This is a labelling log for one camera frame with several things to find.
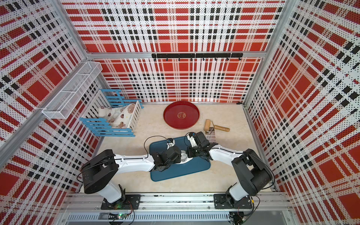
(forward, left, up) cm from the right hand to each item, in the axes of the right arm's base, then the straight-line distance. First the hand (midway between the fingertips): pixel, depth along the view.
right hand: (189, 152), depth 89 cm
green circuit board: (-33, +34, -1) cm, 48 cm away
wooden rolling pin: (+21, -15, -2) cm, 26 cm away
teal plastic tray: (-11, +7, -1) cm, 14 cm away
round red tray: (+35, +6, -4) cm, 35 cm away
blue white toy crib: (+47, +66, +5) cm, 81 cm away
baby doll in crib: (+28, +54, +2) cm, 61 cm away
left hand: (-2, +5, -1) cm, 6 cm away
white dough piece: (-4, +1, -2) cm, 5 cm away
